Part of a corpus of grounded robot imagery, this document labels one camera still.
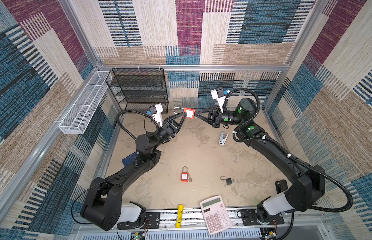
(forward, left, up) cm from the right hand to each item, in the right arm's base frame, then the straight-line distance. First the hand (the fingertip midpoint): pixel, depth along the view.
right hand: (195, 116), depth 62 cm
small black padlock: (-13, -19, -40) cm, 46 cm away
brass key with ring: (-11, +3, -41) cm, 43 cm away
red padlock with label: (-10, +6, -40) cm, 42 cm away
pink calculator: (-30, -9, -39) cm, 50 cm away
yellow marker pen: (-29, +9, -39) cm, 49 cm away
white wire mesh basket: (+13, +62, -14) cm, 65 cm away
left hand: (-1, +4, +2) cm, 4 cm away
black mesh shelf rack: (+48, +37, -22) cm, 64 cm away
